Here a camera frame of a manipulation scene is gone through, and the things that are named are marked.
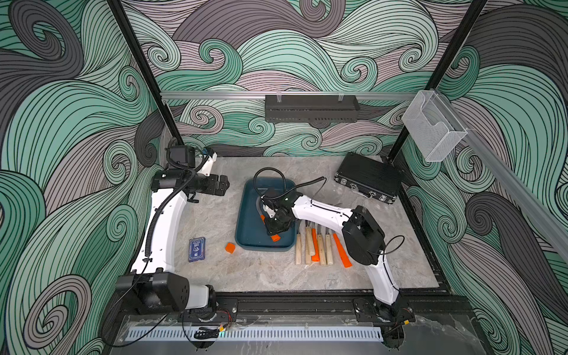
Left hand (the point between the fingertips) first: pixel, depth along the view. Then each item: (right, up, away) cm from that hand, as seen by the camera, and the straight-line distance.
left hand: (214, 179), depth 76 cm
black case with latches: (+71, -1, +31) cm, 78 cm away
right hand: (+18, -22, +12) cm, 31 cm away
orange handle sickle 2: (+21, -23, +9) cm, 33 cm away
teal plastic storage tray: (+10, -20, +17) cm, 29 cm away
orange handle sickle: (+37, -31, +8) cm, 49 cm away
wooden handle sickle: (+31, -28, +11) cm, 43 cm away
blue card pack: (-10, -28, +10) cm, 31 cm away
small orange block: (+3, -28, +12) cm, 30 cm away
